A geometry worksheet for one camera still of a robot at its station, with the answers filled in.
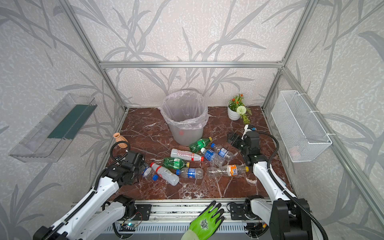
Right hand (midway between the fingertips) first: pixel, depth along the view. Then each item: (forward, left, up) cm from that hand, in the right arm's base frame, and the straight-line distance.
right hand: (233, 131), depth 86 cm
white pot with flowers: (+20, -6, -2) cm, 21 cm away
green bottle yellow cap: (-2, +22, -13) cm, 26 cm away
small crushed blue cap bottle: (-20, +49, -13) cm, 54 cm away
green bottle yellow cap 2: (-13, +34, -14) cm, 39 cm away
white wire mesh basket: (-16, -24, +19) cm, 34 cm away
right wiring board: (-45, -8, -21) cm, 50 cm away
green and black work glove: (-44, +17, -15) cm, 49 cm away
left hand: (-15, +51, -8) cm, 54 cm away
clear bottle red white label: (-10, +28, -11) cm, 32 cm away
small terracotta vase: (0, +69, -7) cm, 69 cm away
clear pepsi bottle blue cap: (-20, +25, -12) cm, 34 cm away
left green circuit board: (-44, +54, -17) cm, 72 cm away
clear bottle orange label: (-19, +1, -11) cm, 22 cm away
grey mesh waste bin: (+3, +29, -10) cm, 31 cm away
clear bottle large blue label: (-9, +13, -12) cm, 20 cm away
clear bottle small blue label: (-7, +5, -12) cm, 15 cm away
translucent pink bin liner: (+20, +30, -2) cm, 36 cm away
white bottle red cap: (-20, +39, -12) cm, 45 cm away
